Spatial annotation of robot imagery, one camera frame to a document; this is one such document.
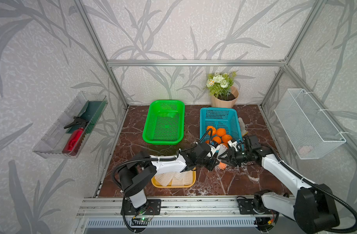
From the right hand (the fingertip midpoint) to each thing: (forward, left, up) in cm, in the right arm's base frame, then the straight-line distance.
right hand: (220, 158), depth 79 cm
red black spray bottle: (-1, +63, +25) cm, 68 cm away
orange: (+16, -2, -6) cm, 17 cm away
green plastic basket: (+32, +35, -11) cm, 49 cm away
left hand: (-2, 0, -3) cm, 3 cm away
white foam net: (-9, +30, -5) cm, 32 cm away
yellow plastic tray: (-10, +36, -7) cm, 38 cm away
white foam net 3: (-8, +17, -7) cm, 20 cm away
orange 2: (+7, -4, +3) cm, 9 cm away
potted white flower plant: (+46, -9, +5) cm, 47 cm away
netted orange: (-2, -2, -4) cm, 5 cm away
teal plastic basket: (+36, -8, -8) cm, 38 cm away
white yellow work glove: (+30, -24, -12) cm, 40 cm away
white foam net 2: (-8, +23, -8) cm, 26 cm away
